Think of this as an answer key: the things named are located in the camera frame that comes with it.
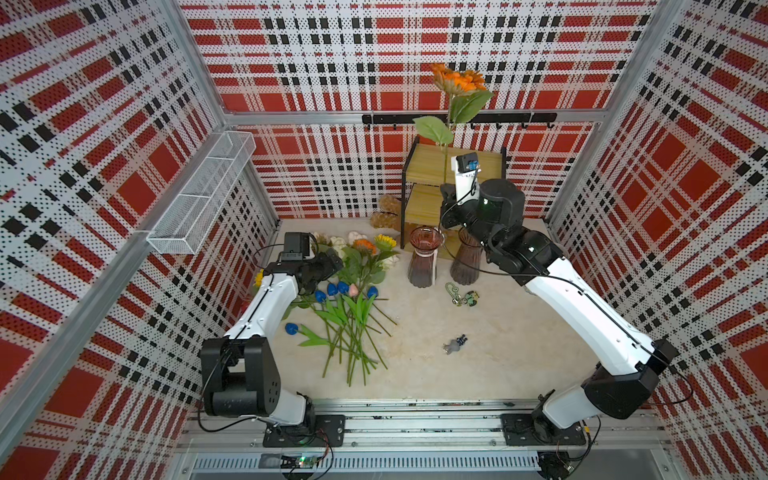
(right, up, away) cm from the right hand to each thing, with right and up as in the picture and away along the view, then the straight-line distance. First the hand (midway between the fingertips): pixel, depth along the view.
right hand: (449, 185), depth 65 cm
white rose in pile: (-34, -12, +44) cm, 57 cm away
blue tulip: (-20, -28, +34) cm, 48 cm away
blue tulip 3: (-37, -29, +31) cm, 57 cm away
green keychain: (+12, -30, +33) cm, 46 cm away
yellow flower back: (-17, -12, +40) cm, 45 cm away
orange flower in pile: (-24, -12, +40) cm, 48 cm away
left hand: (-30, -20, +24) cm, 43 cm away
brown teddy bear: (-15, -1, +48) cm, 50 cm away
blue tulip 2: (-30, -27, +32) cm, 51 cm away
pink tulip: (-26, -28, +32) cm, 50 cm away
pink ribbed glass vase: (-3, -12, +27) cm, 29 cm away
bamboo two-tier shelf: (-3, +10, +22) cm, 24 cm away
